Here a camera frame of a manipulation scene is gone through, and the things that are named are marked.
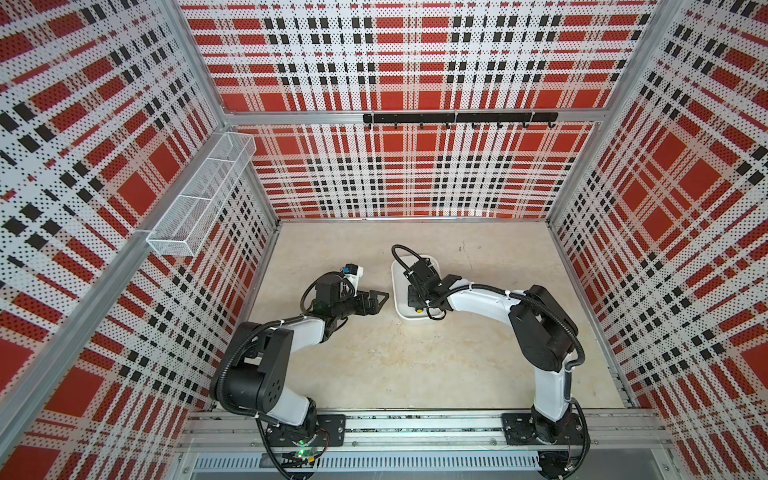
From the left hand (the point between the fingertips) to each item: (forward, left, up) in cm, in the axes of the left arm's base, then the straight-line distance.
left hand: (378, 299), depth 90 cm
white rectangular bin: (+5, -7, -3) cm, 9 cm away
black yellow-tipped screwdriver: (-3, -13, -2) cm, 13 cm away
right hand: (+2, -12, -3) cm, 12 cm away
